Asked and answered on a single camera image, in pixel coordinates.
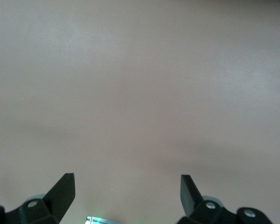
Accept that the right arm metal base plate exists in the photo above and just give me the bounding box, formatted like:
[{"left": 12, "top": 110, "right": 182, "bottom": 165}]
[{"left": 85, "top": 216, "right": 122, "bottom": 224}]

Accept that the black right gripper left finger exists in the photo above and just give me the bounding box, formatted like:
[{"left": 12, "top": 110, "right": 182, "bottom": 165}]
[{"left": 0, "top": 173, "right": 76, "bottom": 224}]

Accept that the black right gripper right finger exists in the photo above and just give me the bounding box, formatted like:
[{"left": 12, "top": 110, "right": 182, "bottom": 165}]
[{"left": 177, "top": 175, "right": 273, "bottom": 224}]

